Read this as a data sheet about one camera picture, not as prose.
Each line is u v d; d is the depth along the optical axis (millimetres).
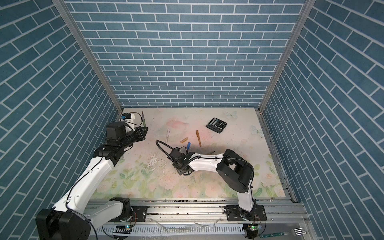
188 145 990
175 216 737
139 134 680
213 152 966
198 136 1048
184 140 1019
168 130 1077
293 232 684
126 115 670
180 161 690
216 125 1083
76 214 388
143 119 724
